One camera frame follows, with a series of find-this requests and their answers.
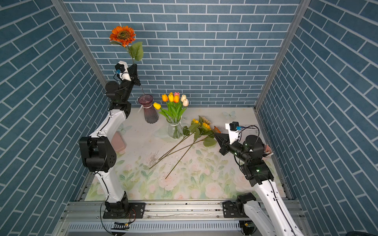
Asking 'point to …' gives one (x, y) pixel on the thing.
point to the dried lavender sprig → (152, 159)
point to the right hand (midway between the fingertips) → (217, 135)
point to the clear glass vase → (175, 129)
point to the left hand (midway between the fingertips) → (140, 64)
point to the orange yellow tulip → (171, 99)
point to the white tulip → (183, 98)
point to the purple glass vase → (150, 115)
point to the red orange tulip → (176, 97)
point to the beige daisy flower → (205, 120)
